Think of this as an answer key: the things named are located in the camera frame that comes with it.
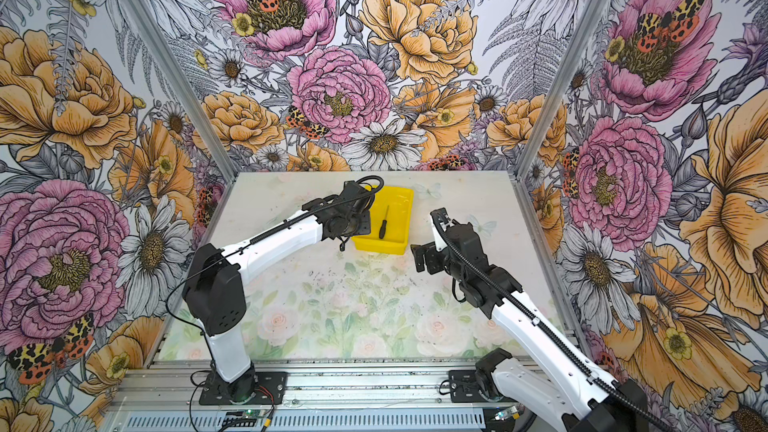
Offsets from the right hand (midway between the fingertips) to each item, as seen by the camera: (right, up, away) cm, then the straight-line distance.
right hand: (430, 250), depth 78 cm
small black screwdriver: (-13, +3, +26) cm, 29 cm away
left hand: (-19, +4, +10) cm, 22 cm away
